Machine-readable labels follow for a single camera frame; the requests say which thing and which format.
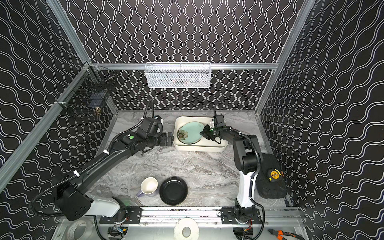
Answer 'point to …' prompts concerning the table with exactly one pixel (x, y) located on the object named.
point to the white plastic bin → (203, 145)
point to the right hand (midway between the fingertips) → (201, 133)
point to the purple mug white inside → (148, 186)
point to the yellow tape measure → (275, 174)
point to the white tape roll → (186, 228)
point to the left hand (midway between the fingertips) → (166, 135)
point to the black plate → (173, 190)
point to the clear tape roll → (76, 230)
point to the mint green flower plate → (189, 132)
